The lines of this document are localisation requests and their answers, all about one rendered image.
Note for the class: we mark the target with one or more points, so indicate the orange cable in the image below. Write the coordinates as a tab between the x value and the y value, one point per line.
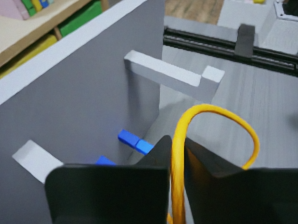
177	159

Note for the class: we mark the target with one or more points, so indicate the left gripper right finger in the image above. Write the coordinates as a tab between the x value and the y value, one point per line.
216	195

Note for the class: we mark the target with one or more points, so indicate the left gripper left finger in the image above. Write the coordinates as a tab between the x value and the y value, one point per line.
113	191

